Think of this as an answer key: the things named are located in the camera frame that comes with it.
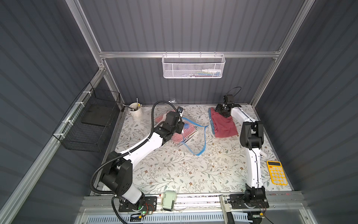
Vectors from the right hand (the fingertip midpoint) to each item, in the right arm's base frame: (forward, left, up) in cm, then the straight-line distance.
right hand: (220, 109), depth 110 cm
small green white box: (-63, +37, 0) cm, 73 cm away
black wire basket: (-33, +80, +22) cm, 90 cm away
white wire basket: (+29, +22, +21) cm, 42 cm away
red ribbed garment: (-15, -1, -3) cm, 15 cm away
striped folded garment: (-18, +26, -3) cm, 32 cm away
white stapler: (-37, -22, -3) cm, 43 cm away
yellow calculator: (-48, -27, -4) cm, 55 cm away
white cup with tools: (-7, +65, +7) cm, 66 cm away
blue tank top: (-2, +8, -4) cm, 9 cm away
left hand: (-24, +31, +14) cm, 42 cm away
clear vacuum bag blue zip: (-21, +22, -5) cm, 31 cm away
